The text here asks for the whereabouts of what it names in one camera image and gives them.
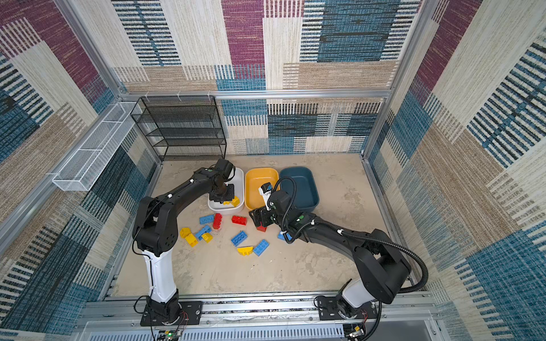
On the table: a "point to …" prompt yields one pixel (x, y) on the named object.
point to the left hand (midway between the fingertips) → (230, 197)
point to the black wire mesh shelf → (182, 127)
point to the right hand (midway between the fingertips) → (262, 211)
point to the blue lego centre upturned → (239, 239)
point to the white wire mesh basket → (81, 170)
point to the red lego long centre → (239, 219)
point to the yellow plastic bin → (255, 177)
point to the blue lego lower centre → (261, 247)
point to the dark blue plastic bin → (306, 196)
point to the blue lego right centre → (281, 236)
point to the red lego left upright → (217, 221)
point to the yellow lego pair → (236, 201)
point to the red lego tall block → (261, 229)
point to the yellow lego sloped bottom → (245, 251)
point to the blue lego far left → (208, 219)
